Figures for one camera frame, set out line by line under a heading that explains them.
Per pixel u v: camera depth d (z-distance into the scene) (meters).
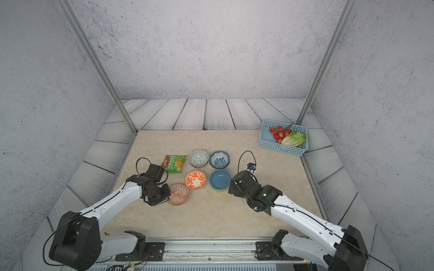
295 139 1.07
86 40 0.79
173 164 0.99
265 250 0.73
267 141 1.05
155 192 0.71
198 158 1.02
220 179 0.94
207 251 0.75
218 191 0.89
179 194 0.89
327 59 0.85
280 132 1.12
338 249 0.39
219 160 1.02
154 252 0.73
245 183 0.57
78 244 0.41
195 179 0.95
